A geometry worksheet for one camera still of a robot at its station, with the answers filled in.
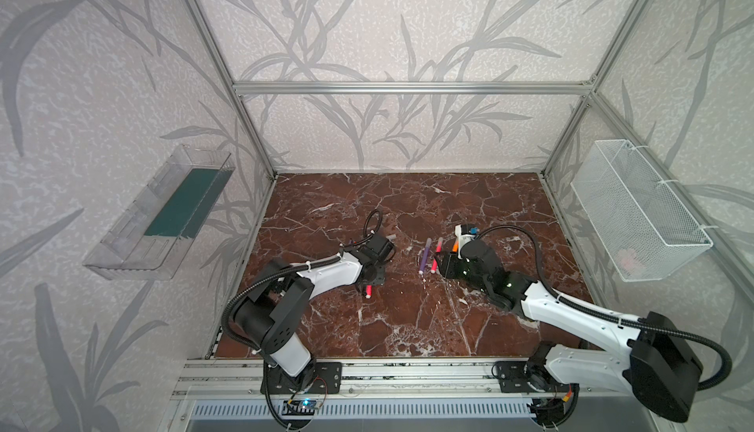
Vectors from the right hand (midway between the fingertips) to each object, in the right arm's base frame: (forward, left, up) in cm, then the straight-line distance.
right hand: (438, 246), depth 83 cm
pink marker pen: (-8, +21, -14) cm, 26 cm away
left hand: (0, +18, -13) cm, 22 cm away
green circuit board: (-36, +36, -15) cm, 53 cm away
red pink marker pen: (+7, -2, -15) cm, 17 cm away
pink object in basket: (-7, -47, +6) cm, 48 cm away
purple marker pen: (+5, +2, -14) cm, 15 cm away
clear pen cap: (+12, +14, -14) cm, 23 cm away
